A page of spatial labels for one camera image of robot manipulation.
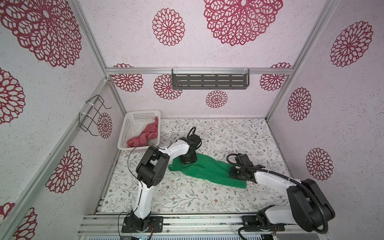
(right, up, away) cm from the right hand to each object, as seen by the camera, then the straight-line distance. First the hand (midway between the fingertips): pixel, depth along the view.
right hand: (230, 171), depth 91 cm
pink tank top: (-52, +23, +11) cm, 58 cm away
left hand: (-25, +3, +6) cm, 26 cm away
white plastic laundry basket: (-63, +27, +22) cm, 72 cm away
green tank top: (-13, +1, +1) cm, 14 cm away
